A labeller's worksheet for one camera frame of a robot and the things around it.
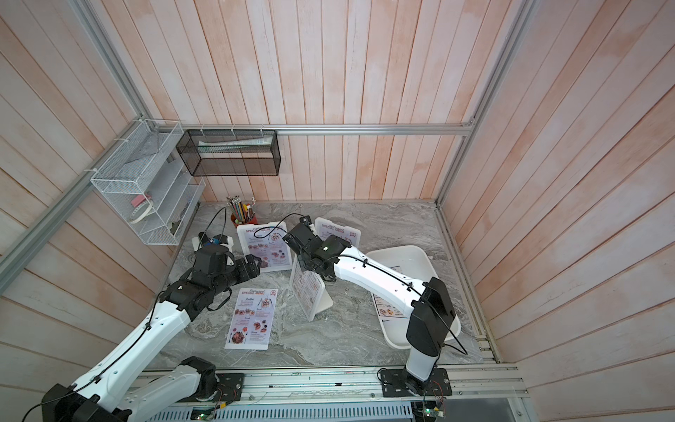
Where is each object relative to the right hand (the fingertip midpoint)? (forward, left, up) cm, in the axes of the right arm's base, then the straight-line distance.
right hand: (311, 252), depth 81 cm
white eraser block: (+12, +48, -13) cm, 51 cm away
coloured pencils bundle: (+22, +29, -5) cm, 37 cm away
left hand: (-5, +19, -2) cm, 19 cm away
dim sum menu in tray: (-13, -24, -14) cm, 31 cm away
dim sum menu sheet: (-9, +1, -6) cm, 11 cm away
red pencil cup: (+18, +26, -5) cm, 32 cm away
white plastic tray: (+8, -38, -17) cm, 42 cm away
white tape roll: (+8, +54, +9) cm, 56 cm away
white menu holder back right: (+9, -4, +1) cm, 10 cm away
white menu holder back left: (+7, +17, -4) cm, 19 cm away
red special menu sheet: (-15, +20, -18) cm, 31 cm away
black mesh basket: (+29, +29, +17) cm, 44 cm away
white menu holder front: (-9, -4, -18) cm, 20 cm away
